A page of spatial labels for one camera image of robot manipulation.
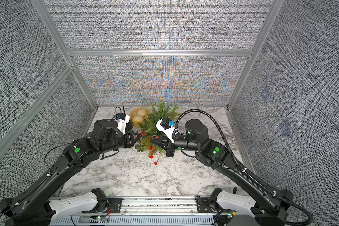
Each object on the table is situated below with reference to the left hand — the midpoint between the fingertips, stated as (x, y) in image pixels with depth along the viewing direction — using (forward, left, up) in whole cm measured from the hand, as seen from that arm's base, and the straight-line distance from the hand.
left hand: (144, 135), depth 63 cm
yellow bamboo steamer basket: (+40, +15, -29) cm, 51 cm away
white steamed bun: (+39, +8, -28) cm, 48 cm away
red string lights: (-5, -3, -3) cm, 6 cm away
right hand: (-6, -5, +6) cm, 9 cm away
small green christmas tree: (+4, -2, -1) cm, 5 cm away
